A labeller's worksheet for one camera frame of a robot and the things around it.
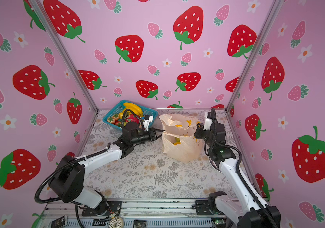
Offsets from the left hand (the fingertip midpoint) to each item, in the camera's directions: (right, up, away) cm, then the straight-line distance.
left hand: (165, 132), depth 75 cm
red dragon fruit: (-25, +8, +28) cm, 39 cm away
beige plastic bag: (+7, -4, -6) cm, 10 cm away
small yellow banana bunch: (-29, +18, +32) cm, 47 cm away
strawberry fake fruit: (-40, +7, +26) cm, 48 cm away
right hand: (+17, +5, +1) cm, 18 cm away
